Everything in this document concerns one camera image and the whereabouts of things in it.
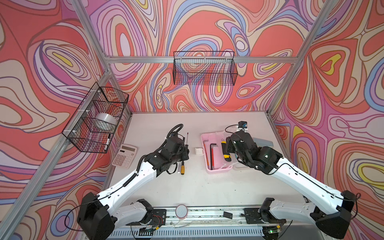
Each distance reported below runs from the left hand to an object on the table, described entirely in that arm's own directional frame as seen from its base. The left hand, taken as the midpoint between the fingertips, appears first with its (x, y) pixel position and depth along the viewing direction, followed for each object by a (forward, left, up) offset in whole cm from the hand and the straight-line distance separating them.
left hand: (191, 150), depth 78 cm
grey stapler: (+13, -45, -12) cm, 49 cm away
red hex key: (+5, -14, -16) cm, 22 cm away
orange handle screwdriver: (-3, +6, -16) cm, 17 cm away
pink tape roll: (-27, +5, -12) cm, 30 cm away
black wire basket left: (+6, +46, +15) cm, 49 cm away
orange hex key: (+2, -10, -17) cm, 19 cm away
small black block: (-27, -18, -18) cm, 38 cm away
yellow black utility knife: (+1, -20, -9) cm, 22 cm away
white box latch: (+6, -4, -12) cm, 14 cm away
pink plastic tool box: (+15, -15, -11) cm, 23 cm away
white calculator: (+5, +42, -15) cm, 45 cm away
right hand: (0, -20, +6) cm, 21 cm away
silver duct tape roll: (+10, +42, +14) cm, 46 cm away
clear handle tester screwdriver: (+3, +3, 0) cm, 4 cm away
